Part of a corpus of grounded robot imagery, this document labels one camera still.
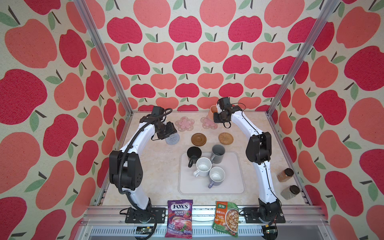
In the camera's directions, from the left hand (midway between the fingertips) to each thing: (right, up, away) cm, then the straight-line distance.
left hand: (176, 132), depth 89 cm
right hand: (+28, +10, +14) cm, 33 cm away
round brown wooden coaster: (+14, -6, +15) cm, 22 cm away
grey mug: (+26, -11, +1) cm, 28 cm away
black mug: (+11, -13, +1) cm, 17 cm away
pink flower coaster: (+4, +5, +24) cm, 25 cm away
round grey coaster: (-4, -6, +15) cm, 17 cm away
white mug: (+17, -20, +2) cm, 26 cm away
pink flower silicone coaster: (+22, +6, +25) cm, 34 cm away
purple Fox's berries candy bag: (+4, -41, -18) cm, 45 cm away
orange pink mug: (+24, +15, +13) cm, 32 cm away
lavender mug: (+24, -24, -3) cm, 35 cm away
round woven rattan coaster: (+34, -5, +15) cm, 37 cm away
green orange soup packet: (+27, -41, -16) cm, 52 cm away
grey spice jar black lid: (+59, -29, -15) cm, 67 cm away
